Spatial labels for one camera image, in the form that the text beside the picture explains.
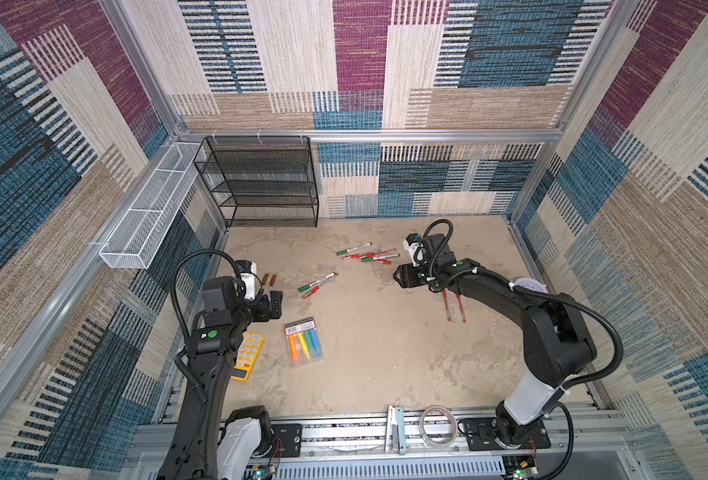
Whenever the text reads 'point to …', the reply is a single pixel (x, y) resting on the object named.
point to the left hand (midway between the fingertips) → (262, 289)
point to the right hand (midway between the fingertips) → (404, 277)
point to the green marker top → (351, 249)
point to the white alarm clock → (529, 283)
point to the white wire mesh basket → (137, 239)
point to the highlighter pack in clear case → (304, 347)
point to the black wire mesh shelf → (262, 181)
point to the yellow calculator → (247, 354)
